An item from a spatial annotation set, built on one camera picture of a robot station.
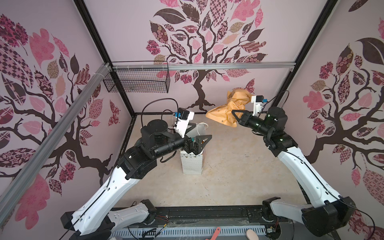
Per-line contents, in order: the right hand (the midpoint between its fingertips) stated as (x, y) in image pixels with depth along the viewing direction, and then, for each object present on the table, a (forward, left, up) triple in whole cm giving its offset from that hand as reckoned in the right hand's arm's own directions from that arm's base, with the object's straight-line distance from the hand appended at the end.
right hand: (233, 110), depth 67 cm
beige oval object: (-45, -7, -37) cm, 59 cm away
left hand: (-15, +15, +3) cm, 22 cm away
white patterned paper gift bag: (-15, +20, -25) cm, 35 cm away
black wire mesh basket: (+59, +64, -22) cm, 90 cm away
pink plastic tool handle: (-44, +9, -38) cm, 59 cm away
